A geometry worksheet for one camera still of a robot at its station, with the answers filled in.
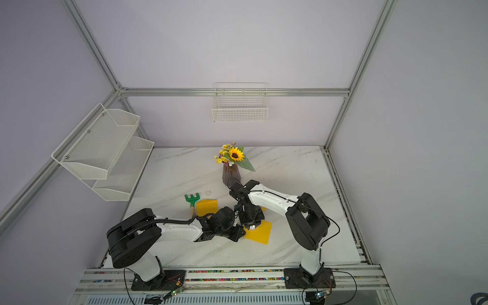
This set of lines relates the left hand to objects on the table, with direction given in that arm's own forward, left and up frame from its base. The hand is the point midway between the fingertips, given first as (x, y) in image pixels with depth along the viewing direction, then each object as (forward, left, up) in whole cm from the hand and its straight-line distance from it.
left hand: (244, 235), depth 85 cm
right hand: (+1, -4, +4) cm, 5 cm away
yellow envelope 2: (+1, -8, 0) cm, 8 cm away
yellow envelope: (+15, +20, -1) cm, 25 cm away
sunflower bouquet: (+26, +6, +26) cm, 38 cm away
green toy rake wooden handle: (+17, +27, +1) cm, 32 cm away
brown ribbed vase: (+27, +7, +12) cm, 30 cm away
